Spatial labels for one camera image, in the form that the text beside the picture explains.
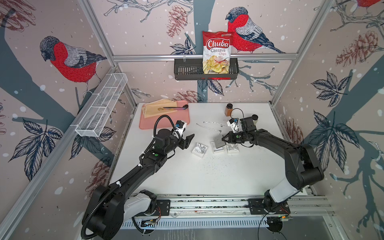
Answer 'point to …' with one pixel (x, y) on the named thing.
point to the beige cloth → (150, 109)
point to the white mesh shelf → (91, 123)
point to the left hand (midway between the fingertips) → (191, 129)
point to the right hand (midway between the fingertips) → (222, 138)
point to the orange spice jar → (228, 109)
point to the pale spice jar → (255, 118)
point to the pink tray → (182, 114)
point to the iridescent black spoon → (184, 107)
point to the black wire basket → (192, 69)
